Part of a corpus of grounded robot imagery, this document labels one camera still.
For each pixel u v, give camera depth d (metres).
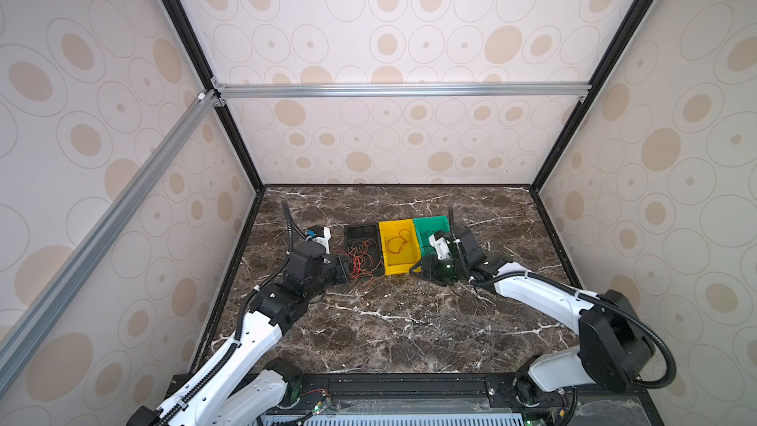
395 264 0.94
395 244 1.03
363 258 0.96
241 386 0.47
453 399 0.73
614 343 0.43
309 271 0.57
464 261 0.65
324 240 0.68
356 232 1.09
